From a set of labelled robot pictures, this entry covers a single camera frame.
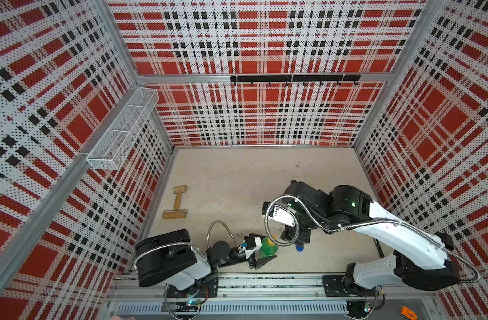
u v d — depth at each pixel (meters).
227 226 0.71
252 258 0.66
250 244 0.60
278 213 0.51
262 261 0.66
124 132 0.77
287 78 0.88
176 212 0.94
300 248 0.83
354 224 0.36
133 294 0.73
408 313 0.66
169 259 0.45
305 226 0.48
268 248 0.76
